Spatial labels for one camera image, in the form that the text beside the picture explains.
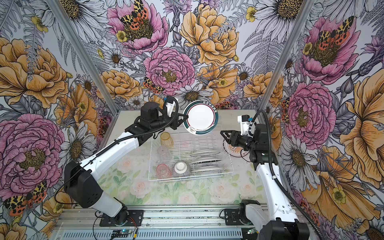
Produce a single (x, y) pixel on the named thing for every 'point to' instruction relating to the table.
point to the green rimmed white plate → (203, 117)
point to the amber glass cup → (165, 140)
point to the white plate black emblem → (205, 154)
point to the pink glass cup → (163, 172)
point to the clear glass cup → (163, 154)
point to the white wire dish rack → (179, 155)
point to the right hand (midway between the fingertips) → (223, 137)
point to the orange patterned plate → (234, 151)
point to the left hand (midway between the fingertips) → (187, 120)
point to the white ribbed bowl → (181, 168)
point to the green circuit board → (120, 233)
